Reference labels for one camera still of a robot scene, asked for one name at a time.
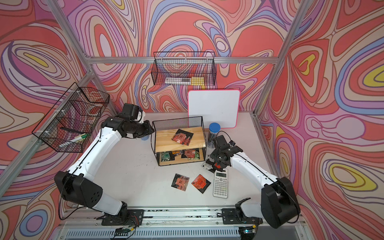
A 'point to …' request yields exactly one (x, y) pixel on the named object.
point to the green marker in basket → (83, 136)
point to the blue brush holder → (145, 138)
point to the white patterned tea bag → (207, 166)
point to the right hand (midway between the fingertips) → (216, 160)
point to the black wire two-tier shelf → (164, 130)
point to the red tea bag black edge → (180, 182)
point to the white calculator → (220, 183)
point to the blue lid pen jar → (214, 128)
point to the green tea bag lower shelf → (165, 156)
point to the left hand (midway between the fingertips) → (154, 130)
